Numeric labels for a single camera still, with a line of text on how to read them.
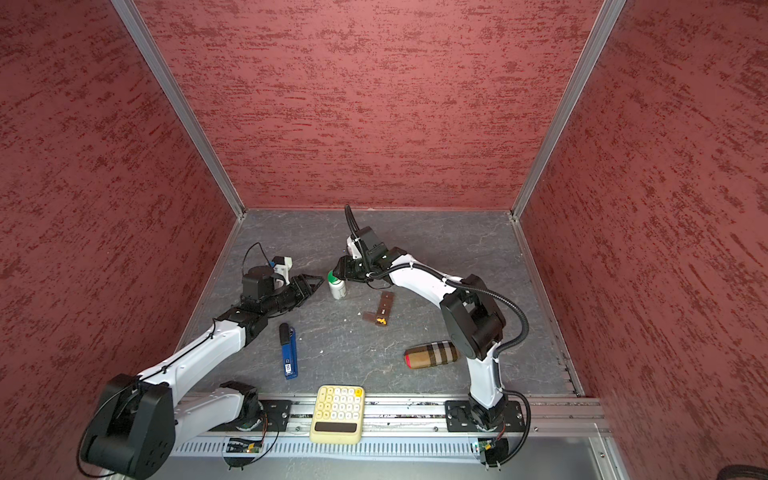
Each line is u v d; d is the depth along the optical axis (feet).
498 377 1.87
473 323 1.63
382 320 2.97
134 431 1.30
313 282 2.67
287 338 2.73
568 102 2.87
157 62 2.60
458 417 2.43
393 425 2.42
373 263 2.26
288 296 2.42
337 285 2.94
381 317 2.99
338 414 2.38
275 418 2.37
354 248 2.67
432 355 2.66
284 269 2.59
